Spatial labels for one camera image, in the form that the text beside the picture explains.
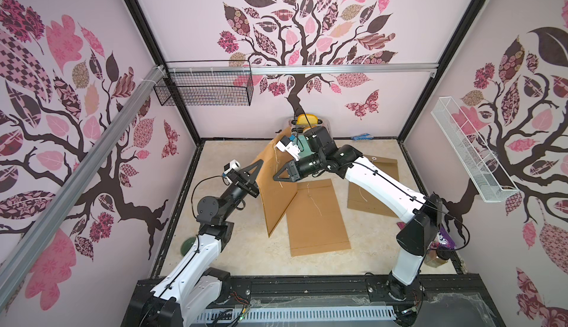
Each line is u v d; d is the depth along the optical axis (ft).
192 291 1.80
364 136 4.00
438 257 2.40
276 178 2.25
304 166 2.09
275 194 2.13
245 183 1.98
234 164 2.24
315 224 3.00
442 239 2.76
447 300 2.36
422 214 1.51
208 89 4.00
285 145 2.16
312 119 3.39
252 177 2.03
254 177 2.03
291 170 2.04
